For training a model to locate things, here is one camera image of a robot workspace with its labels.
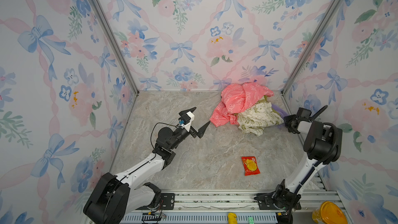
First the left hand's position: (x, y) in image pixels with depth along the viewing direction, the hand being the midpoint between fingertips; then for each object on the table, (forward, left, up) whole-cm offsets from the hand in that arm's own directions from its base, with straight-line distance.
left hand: (202, 113), depth 70 cm
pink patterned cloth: (+26, -22, -18) cm, 39 cm away
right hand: (+18, -56, -27) cm, 65 cm away
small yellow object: (-37, -14, -28) cm, 48 cm away
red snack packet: (-14, -26, -28) cm, 41 cm away
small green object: (-37, -22, -29) cm, 52 cm away
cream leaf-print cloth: (+14, -35, -21) cm, 43 cm away
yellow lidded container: (-35, -52, -19) cm, 65 cm away
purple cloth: (+22, -55, -28) cm, 66 cm away
